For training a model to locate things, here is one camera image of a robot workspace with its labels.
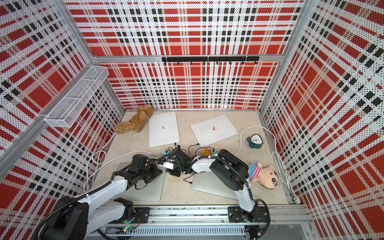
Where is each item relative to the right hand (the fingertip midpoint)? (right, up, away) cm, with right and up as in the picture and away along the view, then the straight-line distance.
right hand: (171, 166), depth 90 cm
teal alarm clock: (+55, +14, +8) cm, 57 cm away
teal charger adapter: (-4, +9, -1) cm, 10 cm away
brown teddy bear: (-27, +27, +14) cm, 41 cm away
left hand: (-3, -2, -3) cm, 5 cm away
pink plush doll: (+53, -2, -13) cm, 55 cm away
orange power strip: (+22, +8, +5) cm, 24 cm away
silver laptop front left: (-9, -13, -6) cm, 17 cm away
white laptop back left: (-10, +22, +19) cm, 31 cm away
